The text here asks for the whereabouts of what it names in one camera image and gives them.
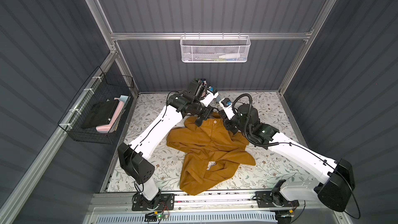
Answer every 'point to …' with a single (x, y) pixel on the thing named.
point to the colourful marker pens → (202, 81)
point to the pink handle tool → (104, 129)
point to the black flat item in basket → (100, 114)
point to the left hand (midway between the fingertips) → (213, 112)
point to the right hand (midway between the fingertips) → (221, 112)
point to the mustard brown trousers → (211, 152)
